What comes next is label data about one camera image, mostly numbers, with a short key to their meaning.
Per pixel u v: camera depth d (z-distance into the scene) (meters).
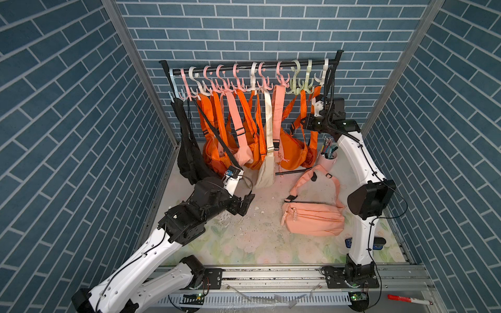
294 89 0.76
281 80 0.75
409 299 0.69
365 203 0.54
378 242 0.84
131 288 0.40
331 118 0.67
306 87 0.77
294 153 1.05
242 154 0.84
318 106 0.78
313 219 0.83
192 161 0.81
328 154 1.02
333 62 0.70
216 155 0.87
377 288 0.73
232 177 0.56
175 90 0.68
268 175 0.87
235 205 0.58
